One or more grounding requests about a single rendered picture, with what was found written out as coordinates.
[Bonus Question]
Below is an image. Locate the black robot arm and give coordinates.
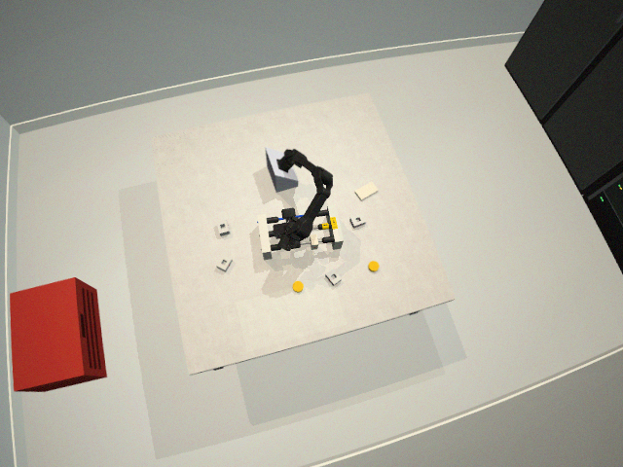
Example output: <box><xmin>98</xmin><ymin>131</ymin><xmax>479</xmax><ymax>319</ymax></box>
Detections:
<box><xmin>273</xmin><ymin>149</ymin><xmax>333</xmax><ymax>251</ymax></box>

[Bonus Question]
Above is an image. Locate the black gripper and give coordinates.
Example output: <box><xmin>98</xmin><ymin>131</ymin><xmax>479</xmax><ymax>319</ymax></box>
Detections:
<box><xmin>281</xmin><ymin>208</ymin><xmax>301</xmax><ymax>249</ymax></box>

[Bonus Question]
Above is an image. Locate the cream flat rectangular plate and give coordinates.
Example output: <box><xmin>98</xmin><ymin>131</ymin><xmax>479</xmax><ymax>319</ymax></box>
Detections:
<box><xmin>355</xmin><ymin>182</ymin><xmax>379</xmax><ymax>200</ymax></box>

